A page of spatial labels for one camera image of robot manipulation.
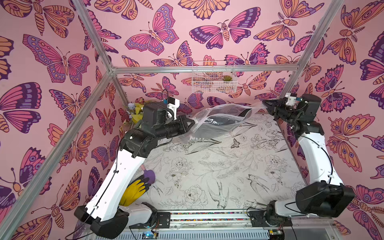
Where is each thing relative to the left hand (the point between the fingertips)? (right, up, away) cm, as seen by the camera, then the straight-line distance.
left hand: (197, 121), depth 60 cm
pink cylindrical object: (-28, -31, +30) cm, 52 cm away
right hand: (+32, +11, +11) cm, 36 cm away
